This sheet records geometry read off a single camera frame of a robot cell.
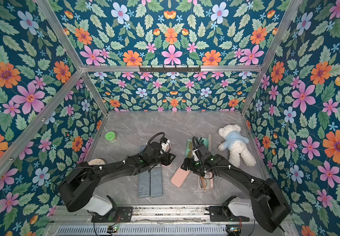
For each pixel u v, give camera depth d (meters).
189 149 0.98
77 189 0.44
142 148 0.96
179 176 0.85
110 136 0.99
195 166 0.72
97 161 0.90
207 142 1.00
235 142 0.90
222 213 0.67
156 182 0.82
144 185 0.81
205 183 0.84
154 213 0.75
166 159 0.75
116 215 0.67
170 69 0.93
